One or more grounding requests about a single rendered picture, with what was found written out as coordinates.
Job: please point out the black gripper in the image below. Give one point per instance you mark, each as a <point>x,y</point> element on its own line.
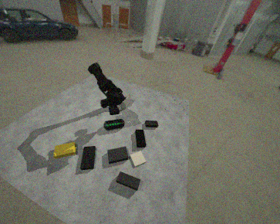
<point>113,109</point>

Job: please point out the beige square tile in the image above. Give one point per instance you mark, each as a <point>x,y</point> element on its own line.
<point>138,158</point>

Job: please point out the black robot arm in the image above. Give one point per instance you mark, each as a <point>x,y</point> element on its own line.
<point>113,92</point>

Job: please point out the yellow box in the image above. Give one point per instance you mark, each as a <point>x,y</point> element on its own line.
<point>64,150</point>

